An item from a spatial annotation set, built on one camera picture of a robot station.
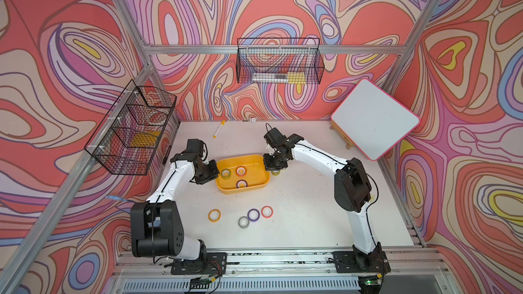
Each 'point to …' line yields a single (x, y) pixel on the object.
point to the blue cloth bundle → (116, 197)
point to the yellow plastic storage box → (255, 177)
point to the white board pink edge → (374, 120)
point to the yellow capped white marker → (218, 128)
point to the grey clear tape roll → (243, 222)
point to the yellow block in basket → (146, 139)
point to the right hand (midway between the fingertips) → (268, 172)
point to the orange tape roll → (214, 215)
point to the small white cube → (253, 119)
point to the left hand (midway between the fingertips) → (219, 174)
